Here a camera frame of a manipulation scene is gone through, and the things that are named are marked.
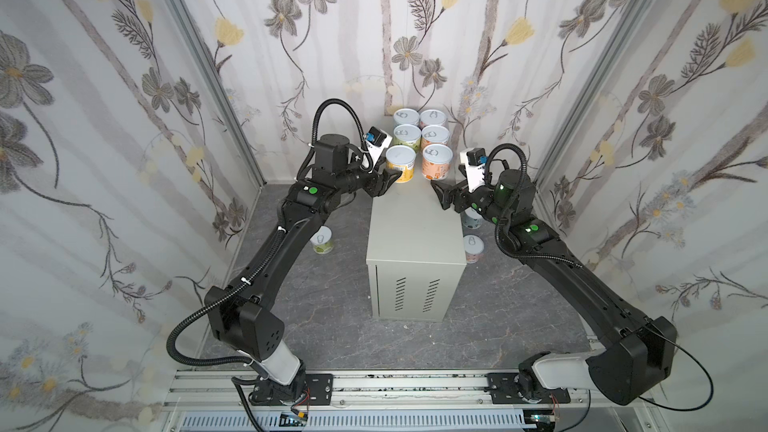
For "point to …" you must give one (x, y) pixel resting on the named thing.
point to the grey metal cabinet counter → (416, 263)
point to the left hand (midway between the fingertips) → (389, 156)
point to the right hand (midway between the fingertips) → (450, 166)
